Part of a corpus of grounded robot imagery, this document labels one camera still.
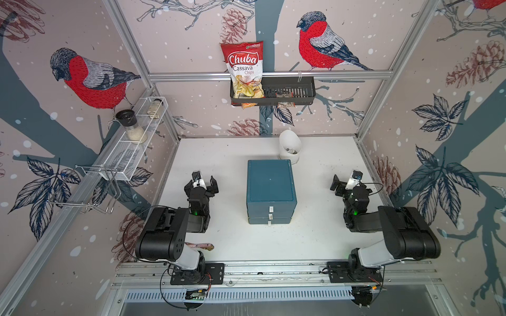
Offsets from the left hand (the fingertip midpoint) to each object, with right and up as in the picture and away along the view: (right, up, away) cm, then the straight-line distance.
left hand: (205, 174), depth 91 cm
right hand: (+67, -1, +1) cm, 67 cm away
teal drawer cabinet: (+30, -5, -18) cm, 35 cm away
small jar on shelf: (-21, +29, -6) cm, 36 cm away
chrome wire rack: (-26, -1, -32) cm, 42 cm away
